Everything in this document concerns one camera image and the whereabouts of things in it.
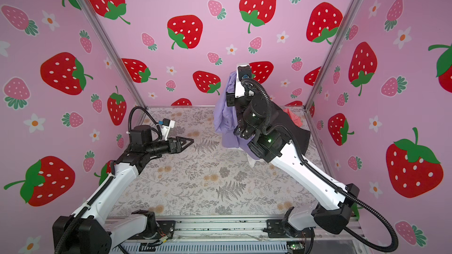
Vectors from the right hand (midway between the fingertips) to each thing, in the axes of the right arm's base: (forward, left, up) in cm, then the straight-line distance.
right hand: (238, 73), depth 54 cm
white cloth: (-2, -7, -50) cm, 51 cm away
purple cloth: (+2, +6, -24) cm, 25 cm away
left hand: (-6, +21, -31) cm, 38 cm away
